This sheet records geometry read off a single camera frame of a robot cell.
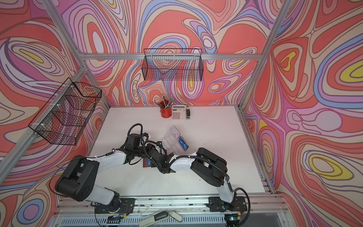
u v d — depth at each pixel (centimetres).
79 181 44
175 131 93
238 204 73
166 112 108
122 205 72
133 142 72
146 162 88
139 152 75
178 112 114
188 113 110
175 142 91
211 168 49
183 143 86
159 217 66
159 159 69
